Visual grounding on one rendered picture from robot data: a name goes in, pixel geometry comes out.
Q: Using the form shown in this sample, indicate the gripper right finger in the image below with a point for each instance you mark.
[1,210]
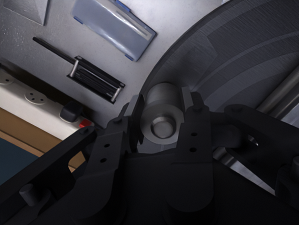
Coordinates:
[194,140]

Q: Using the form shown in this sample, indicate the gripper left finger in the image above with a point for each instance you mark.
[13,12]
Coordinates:
[109,149]

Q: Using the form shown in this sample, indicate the grey cylindrical index pin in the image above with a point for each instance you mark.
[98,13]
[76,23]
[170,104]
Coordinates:
[162,105]

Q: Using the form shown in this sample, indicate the black folding hex key set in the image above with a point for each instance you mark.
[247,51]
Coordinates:
[95,78]

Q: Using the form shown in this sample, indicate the black plug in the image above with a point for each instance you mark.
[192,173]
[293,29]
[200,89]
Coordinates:
[70,112]

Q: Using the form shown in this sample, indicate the white power strip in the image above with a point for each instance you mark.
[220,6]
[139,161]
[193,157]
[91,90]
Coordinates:
[25,105]

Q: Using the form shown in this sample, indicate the silver guide rod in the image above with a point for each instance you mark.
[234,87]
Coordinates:
[278,91]

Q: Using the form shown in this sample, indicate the blue-grey plastic pouch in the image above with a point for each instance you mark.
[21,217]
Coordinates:
[112,25]

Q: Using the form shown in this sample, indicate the grey pyramid shaped block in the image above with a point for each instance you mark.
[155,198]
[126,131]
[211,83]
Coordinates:
[30,9]

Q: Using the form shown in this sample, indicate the red rocker switch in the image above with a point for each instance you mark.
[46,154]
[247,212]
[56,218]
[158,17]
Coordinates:
[85,123]

